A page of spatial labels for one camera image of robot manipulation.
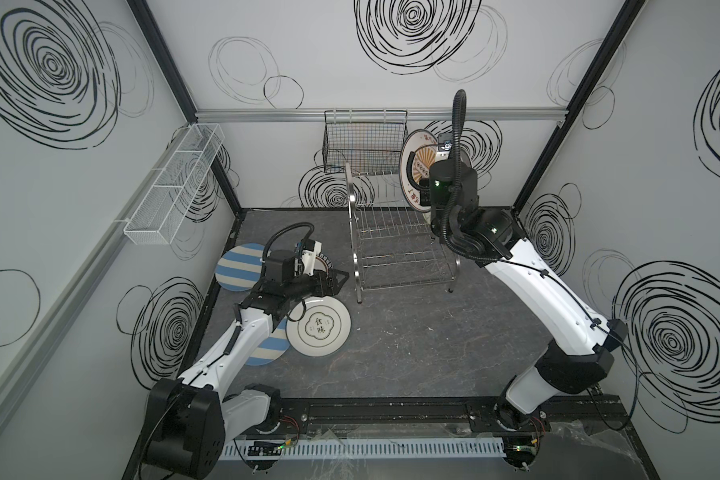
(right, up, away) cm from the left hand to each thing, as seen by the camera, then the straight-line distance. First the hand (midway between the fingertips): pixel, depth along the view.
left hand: (339, 274), depth 80 cm
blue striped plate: (-19, -22, +4) cm, 29 cm away
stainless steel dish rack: (+17, +7, +28) cm, 34 cm away
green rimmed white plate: (-7, +1, +22) cm, 23 cm away
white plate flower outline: (-5, -18, +8) cm, 20 cm away
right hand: (+24, +26, -17) cm, 39 cm away
